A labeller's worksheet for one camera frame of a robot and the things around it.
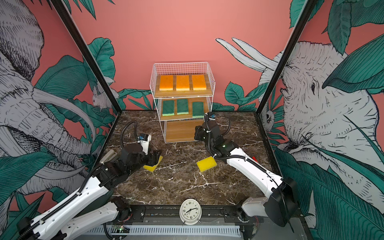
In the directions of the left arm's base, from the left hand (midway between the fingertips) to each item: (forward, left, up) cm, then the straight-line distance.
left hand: (156, 148), depth 73 cm
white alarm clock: (-26, -16, -18) cm, 35 cm away
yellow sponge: (-1, +7, -23) cm, 24 cm away
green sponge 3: (+22, -22, +4) cm, 31 cm away
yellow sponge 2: (0, -27, -22) cm, 34 cm away
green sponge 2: (+27, -13, +3) cm, 30 cm away
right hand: (+10, -19, +5) cm, 22 cm away
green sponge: (+25, -4, +3) cm, 26 cm away
